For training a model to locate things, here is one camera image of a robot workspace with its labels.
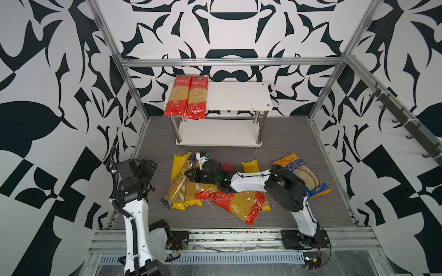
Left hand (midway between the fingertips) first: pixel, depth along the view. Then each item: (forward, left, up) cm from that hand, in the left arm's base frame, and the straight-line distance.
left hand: (147, 164), depth 78 cm
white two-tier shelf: (+26, -38, +17) cm, 49 cm away
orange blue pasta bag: (-8, -79, -12) cm, 80 cm away
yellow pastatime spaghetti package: (-7, -19, -14) cm, 25 cm away
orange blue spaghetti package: (-10, -9, -11) cm, 17 cm away
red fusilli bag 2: (-16, -44, -13) cm, 48 cm away
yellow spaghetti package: (+9, -10, -15) cm, 21 cm away
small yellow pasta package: (+5, -49, -15) cm, 52 cm away
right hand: (-1, -15, -6) cm, 16 cm away
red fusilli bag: (-13, -34, -13) cm, 39 cm away
